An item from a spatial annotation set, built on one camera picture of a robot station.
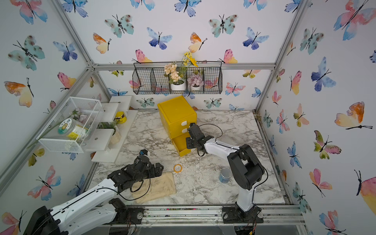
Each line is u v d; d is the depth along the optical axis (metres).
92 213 0.56
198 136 0.73
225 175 0.81
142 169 0.65
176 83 0.91
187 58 0.82
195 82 0.87
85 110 0.81
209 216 0.75
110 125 0.96
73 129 0.63
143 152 0.75
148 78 0.98
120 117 1.06
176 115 0.90
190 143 0.85
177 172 0.89
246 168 0.48
